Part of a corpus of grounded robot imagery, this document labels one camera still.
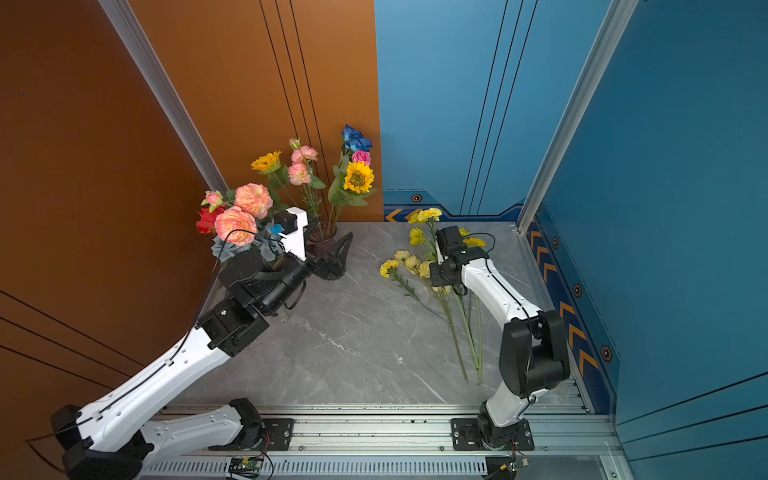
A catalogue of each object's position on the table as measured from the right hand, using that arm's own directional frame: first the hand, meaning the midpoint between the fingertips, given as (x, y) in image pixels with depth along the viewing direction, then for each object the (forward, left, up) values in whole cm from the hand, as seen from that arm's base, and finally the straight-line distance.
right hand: (442, 274), depth 90 cm
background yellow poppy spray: (+21, +7, -6) cm, 23 cm away
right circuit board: (-47, -11, -13) cm, 50 cm away
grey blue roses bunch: (-6, +45, +20) cm, 50 cm away
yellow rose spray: (+11, +8, -10) cm, 17 cm away
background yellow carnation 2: (+8, +17, -8) cm, 21 cm away
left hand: (-10, +26, +32) cm, 43 cm away
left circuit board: (-47, +51, -14) cm, 70 cm away
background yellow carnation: (+11, +4, +14) cm, 18 cm away
